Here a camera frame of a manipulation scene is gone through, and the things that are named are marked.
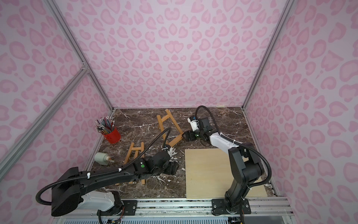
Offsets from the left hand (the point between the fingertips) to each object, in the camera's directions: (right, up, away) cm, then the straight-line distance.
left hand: (176, 165), depth 79 cm
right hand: (+8, +17, +13) cm, 23 cm away
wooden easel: (-24, +6, +13) cm, 28 cm away
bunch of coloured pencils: (-48, +22, +15) cm, 55 cm away
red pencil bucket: (-43, +14, +16) cm, 48 cm away
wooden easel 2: (-5, +29, +8) cm, 30 cm away
